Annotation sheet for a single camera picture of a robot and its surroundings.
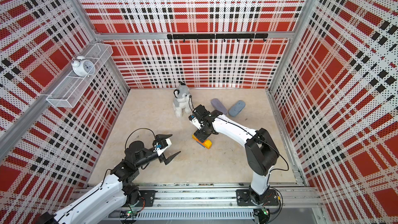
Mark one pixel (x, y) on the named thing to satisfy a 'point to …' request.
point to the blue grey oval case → (237, 108)
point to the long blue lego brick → (202, 143)
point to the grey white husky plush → (181, 101)
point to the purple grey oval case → (217, 106)
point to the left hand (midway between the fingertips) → (177, 141)
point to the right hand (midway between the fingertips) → (206, 133)
